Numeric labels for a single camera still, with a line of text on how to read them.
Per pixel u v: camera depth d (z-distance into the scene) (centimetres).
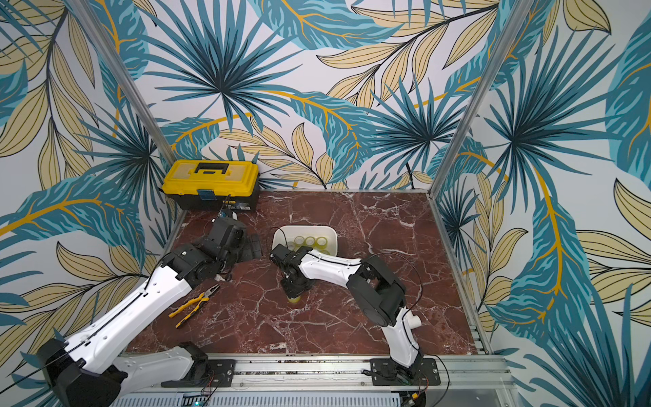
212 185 100
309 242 101
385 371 74
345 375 75
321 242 101
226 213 66
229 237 56
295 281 76
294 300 88
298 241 102
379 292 50
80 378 36
